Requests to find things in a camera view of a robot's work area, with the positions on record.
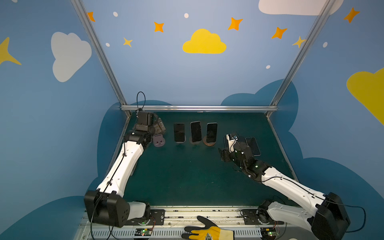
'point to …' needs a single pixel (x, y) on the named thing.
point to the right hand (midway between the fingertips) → (226, 145)
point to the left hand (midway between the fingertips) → (156, 125)
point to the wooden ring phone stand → (209, 144)
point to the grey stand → (159, 141)
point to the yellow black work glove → (210, 231)
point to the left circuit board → (143, 231)
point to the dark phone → (211, 132)
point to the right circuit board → (269, 233)
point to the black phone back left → (179, 132)
